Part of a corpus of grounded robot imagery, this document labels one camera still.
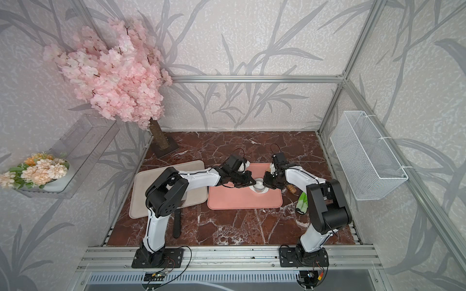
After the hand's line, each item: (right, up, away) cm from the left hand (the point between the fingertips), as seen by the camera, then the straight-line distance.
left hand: (255, 183), depth 92 cm
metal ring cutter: (+2, -2, +2) cm, 4 cm away
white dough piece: (+2, -4, +1) cm, 5 cm away
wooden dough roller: (+19, -3, 0) cm, 19 cm away
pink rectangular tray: (-16, -6, -3) cm, 18 cm away
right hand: (+5, 0, +2) cm, 6 cm away
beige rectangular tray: (-61, +1, +7) cm, 62 cm away
